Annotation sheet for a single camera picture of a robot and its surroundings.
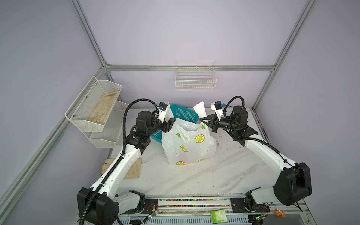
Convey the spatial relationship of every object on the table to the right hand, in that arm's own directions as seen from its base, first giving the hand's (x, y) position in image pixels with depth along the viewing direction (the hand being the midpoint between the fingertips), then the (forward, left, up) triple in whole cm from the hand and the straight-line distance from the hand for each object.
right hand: (200, 119), depth 72 cm
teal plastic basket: (+30, +13, -26) cm, 41 cm away
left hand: (+3, +16, 0) cm, 17 cm away
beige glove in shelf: (+8, +56, -1) cm, 57 cm away
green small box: (-39, -9, -30) cm, 50 cm away
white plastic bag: (-6, +6, -12) cm, 15 cm away
